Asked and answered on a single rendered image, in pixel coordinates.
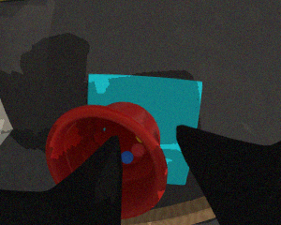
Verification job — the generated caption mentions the red translucent cup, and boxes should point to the red translucent cup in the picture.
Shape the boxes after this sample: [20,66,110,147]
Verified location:
[46,102,168,218]

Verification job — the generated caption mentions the red marble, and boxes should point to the red marble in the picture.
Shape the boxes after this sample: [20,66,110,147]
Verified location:
[130,142,144,158]

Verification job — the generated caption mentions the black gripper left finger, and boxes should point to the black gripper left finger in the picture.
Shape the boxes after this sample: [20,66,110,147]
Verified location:
[0,135,123,225]

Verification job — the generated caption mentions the blue marble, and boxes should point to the blue marble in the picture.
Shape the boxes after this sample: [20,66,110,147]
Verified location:
[122,151,133,164]

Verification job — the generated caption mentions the tan curved wooden bar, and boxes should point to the tan curved wooden bar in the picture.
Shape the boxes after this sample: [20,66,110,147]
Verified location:
[121,196,215,225]

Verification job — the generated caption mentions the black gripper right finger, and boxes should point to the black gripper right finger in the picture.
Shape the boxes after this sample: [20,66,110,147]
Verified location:
[175,124,281,225]

